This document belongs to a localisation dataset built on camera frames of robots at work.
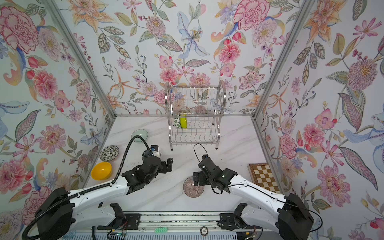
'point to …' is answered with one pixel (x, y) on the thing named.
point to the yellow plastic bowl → (101, 171)
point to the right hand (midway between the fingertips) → (199, 176)
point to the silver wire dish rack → (194, 113)
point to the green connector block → (162, 229)
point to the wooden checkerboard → (262, 175)
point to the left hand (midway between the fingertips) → (169, 161)
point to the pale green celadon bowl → (141, 132)
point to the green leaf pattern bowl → (177, 122)
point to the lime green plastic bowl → (183, 123)
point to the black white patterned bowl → (109, 153)
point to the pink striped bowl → (191, 190)
